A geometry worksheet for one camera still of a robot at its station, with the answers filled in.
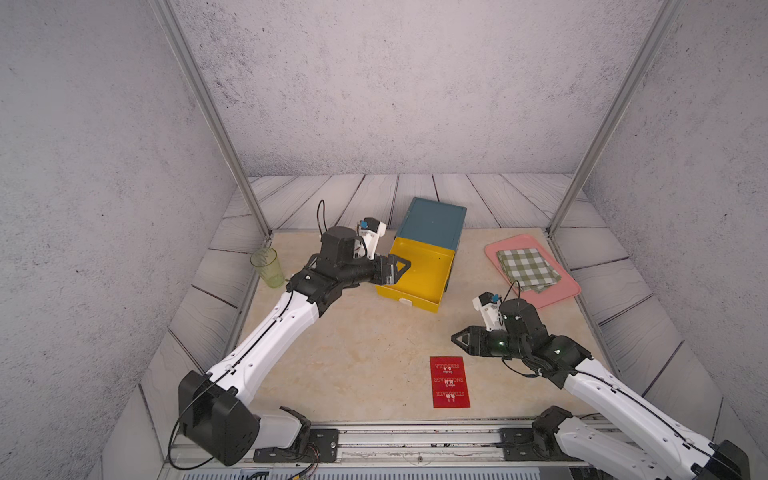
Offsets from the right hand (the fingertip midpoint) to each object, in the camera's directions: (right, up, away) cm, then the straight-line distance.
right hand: (459, 340), depth 74 cm
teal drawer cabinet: (-4, +31, +19) cm, 37 cm away
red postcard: (-1, -14, +8) cm, 16 cm away
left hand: (-13, +19, -2) cm, 23 cm away
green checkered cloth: (+32, +16, +33) cm, 49 cm away
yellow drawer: (-7, +13, +15) cm, 21 cm away
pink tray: (+43, +10, +28) cm, 52 cm away
